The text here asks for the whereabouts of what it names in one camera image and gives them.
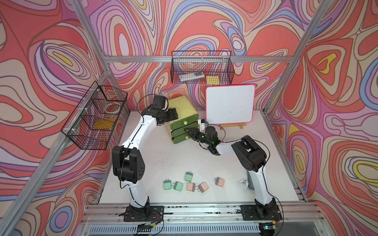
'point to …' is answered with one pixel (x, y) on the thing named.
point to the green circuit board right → (267, 227)
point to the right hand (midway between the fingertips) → (185, 133)
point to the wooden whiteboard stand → (240, 125)
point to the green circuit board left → (144, 227)
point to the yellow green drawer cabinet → (188, 118)
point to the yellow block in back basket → (214, 79)
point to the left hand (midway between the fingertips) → (173, 116)
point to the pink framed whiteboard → (230, 104)
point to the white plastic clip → (244, 180)
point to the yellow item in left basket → (104, 124)
